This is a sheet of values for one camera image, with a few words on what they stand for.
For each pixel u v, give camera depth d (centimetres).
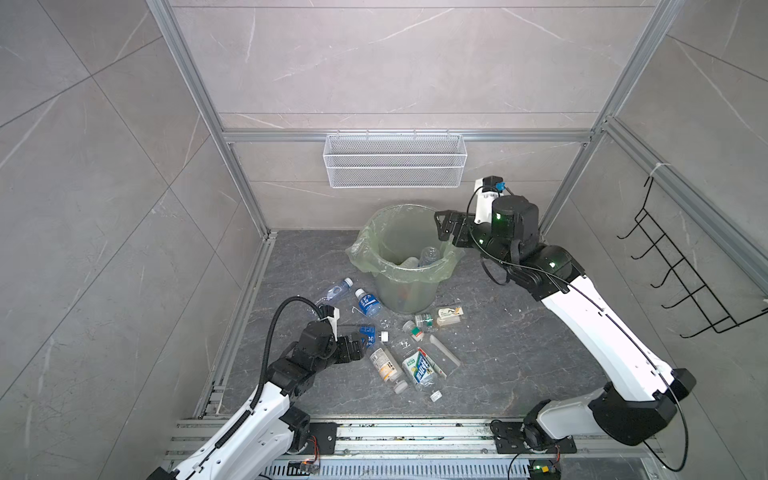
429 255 92
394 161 100
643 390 38
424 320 90
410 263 102
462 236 57
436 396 77
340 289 101
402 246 97
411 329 90
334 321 74
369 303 93
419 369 80
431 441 74
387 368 80
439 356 87
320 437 73
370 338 86
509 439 73
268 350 56
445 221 59
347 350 70
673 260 70
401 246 96
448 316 90
